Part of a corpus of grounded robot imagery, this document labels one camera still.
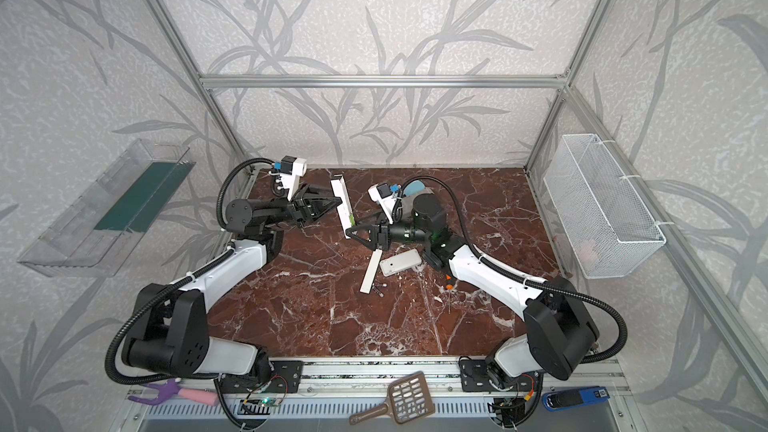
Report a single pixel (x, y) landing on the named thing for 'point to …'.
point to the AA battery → (377, 290)
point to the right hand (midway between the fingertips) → (353, 221)
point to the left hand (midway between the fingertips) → (342, 200)
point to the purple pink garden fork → (172, 388)
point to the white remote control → (399, 262)
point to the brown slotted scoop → (409, 400)
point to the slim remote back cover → (371, 271)
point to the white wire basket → (609, 233)
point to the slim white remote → (345, 211)
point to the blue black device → (566, 398)
